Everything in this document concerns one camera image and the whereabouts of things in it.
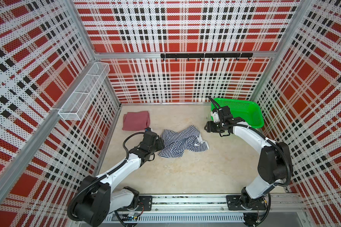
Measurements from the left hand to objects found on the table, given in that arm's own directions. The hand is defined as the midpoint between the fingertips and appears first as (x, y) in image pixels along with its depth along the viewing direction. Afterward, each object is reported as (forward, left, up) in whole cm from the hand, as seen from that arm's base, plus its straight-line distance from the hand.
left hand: (160, 144), depth 87 cm
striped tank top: (+3, -11, -6) cm, 13 cm away
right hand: (+9, -31, +4) cm, 33 cm away
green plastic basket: (+32, -69, -4) cm, 76 cm away
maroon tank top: (+26, +22, -8) cm, 35 cm away
